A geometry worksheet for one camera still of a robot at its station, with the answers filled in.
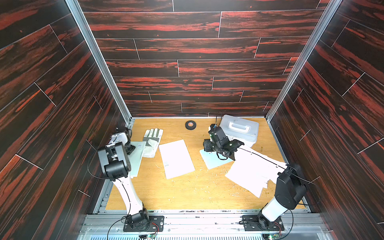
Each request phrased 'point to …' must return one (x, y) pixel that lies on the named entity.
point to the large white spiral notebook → (176, 158)
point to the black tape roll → (190, 128)
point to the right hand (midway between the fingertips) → (209, 141)
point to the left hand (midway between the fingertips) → (129, 154)
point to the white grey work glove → (152, 138)
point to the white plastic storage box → (241, 129)
